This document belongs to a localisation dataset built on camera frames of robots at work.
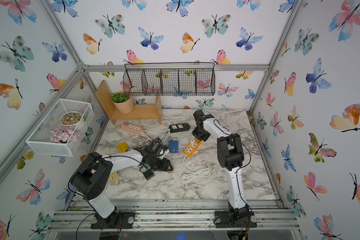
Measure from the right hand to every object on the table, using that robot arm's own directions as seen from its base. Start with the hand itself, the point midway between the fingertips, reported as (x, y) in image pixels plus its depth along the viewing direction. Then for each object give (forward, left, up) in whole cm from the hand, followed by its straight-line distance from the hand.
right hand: (197, 136), depth 101 cm
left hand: (-22, +15, -2) cm, 27 cm away
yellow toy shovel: (-10, +49, -2) cm, 50 cm away
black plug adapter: (-27, +28, -2) cm, 39 cm away
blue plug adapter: (-8, +15, 0) cm, 17 cm away
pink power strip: (+6, +47, -1) cm, 47 cm away
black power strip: (+7, +12, +2) cm, 14 cm away
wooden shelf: (+20, +44, +2) cm, 48 cm away
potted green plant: (+15, +51, +14) cm, 55 cm away
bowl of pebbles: (-14, +61, +30) cm, 70 cm away
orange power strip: (-9, +4, -1) cm, 10 cm away
